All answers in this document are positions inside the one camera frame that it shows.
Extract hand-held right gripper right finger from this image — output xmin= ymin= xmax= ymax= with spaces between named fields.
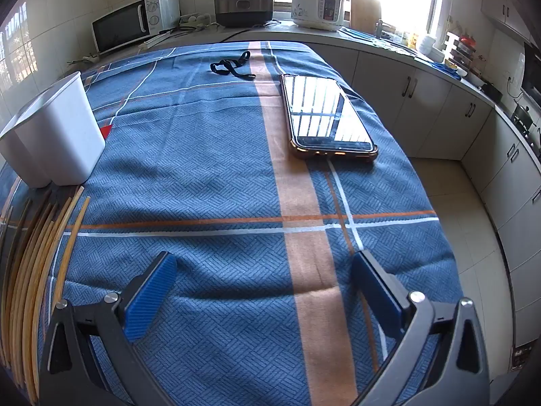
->
xmin=351 ymin=249 xmax=491 ymax=406

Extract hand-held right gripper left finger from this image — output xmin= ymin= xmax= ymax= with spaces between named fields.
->
xmin=38 ymin=251 xmax=178 ymax=406

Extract bamboo dish rack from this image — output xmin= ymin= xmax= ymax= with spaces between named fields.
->
xmin=0 ymin=186 xmax=91 ymax=404

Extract white plastic container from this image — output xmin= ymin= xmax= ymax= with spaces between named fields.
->
xmin=14 ymin=71 xmax=106 ymax=187
xmin=0 ymin=127 xmax=52 ymax=189

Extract blue plaid tablecloth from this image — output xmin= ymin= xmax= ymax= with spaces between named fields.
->
xmin=0 ymin=40 xmax=463 ymax=406

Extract white lower cabinets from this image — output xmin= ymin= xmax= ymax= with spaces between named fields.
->
xmin=334 ymin=44 xmax=541 ymax=347

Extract smartphone with orange case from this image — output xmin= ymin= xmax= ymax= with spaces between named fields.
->
xmin=280 ymin=74 xmax=378 ymax=162

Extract gas stove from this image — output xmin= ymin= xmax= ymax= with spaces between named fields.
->
xmin=511 ymin=100 xmax=541 ymax=146

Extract kitchen counter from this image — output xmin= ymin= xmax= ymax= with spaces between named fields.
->
xmin=68 ymin=18 xmax=541 ymax=144

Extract spice rack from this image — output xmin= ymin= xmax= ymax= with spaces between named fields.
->
xmin=445 ymin=31 xmax=479 ymax=73

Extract white power strip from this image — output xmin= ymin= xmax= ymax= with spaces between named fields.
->
xmin=139 ymin=29 xmax=180 ymax=50

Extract range hood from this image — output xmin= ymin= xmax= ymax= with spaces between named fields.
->
xmin=521 ymin=42 xmax=541 ymax=94

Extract white microwave oven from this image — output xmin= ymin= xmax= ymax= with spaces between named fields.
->
xmin=92 ymin=0 xmax=181 ymax=55

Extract wooden cutting board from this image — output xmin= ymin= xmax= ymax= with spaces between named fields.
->
xmin=350 ymin=0 xmax=383 ymax=35

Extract white pressure cooker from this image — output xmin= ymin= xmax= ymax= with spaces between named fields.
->
xmin=287 ymin=0 xmax=348 ymax=31

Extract black rice cooker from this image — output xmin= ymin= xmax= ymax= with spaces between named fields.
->
xmin=214 ymin=0 xmax=275 ymax=28

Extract white upper cabinet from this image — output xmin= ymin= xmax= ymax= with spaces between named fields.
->
xmin=482 ymin=0 xmax=541 ymax=44

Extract black strap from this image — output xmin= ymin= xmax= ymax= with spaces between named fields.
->
xmin=210 ymin=51 xmax=257 ymax=81

